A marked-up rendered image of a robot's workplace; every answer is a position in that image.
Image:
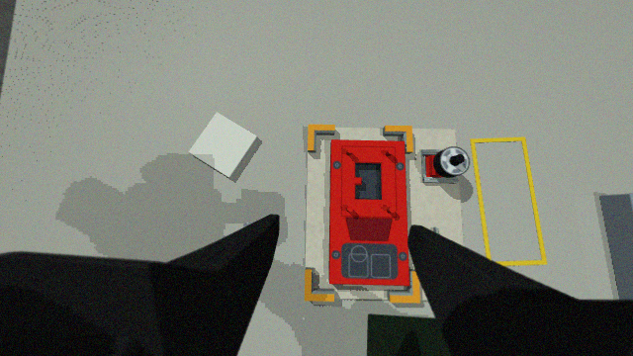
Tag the black rubber tyre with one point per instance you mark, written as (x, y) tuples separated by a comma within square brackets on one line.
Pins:
[(442, 165)]

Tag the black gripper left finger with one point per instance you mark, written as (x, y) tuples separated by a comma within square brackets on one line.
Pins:
[(199, 304)]

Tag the yellow rectangular outline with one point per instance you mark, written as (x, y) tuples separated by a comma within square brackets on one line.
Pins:
[(533, 199)]

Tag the grey rectangular bar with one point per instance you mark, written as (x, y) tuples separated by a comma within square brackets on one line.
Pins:
[(617, 213)]

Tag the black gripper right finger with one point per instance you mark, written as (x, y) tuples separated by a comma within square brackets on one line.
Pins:
[(483, 308)]

